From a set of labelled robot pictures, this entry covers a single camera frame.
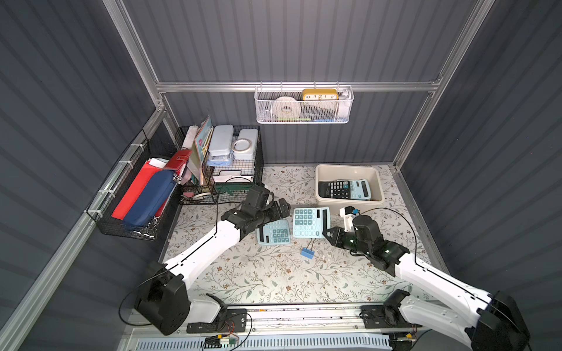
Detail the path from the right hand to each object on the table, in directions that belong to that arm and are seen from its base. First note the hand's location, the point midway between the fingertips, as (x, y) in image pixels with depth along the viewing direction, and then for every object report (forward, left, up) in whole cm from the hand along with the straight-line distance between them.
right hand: (328, 236), depth 80 cm
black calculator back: (+25, -8, -4) cm, 27 cm away
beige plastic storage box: (+35, -7, -3) cm, 36 cm away
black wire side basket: (+7, +68, +23) cm, 72 cm away
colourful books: (+34, +53, +17) cm, 65 cm away
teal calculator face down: (+26, -18, -4) cm, 32 cm away
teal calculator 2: (+5, +6, +1) cm, 8 cm away
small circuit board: (-31, +38, -13) cm, 51 cm away
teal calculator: (+7, +21, -11) cm, 25 cm away
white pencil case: (+34, +44, +12) cm, 57 cm away
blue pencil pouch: (+3, +57, +20) cm, 61 cm away
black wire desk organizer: (+25, +43, 0) cm, 50 cm away
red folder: (+14, +64, +18) cm, 68 cm away
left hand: (+8, +17, +6) cm, 19 cm away
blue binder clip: (-1, +7, -12) cm, 14 cm away
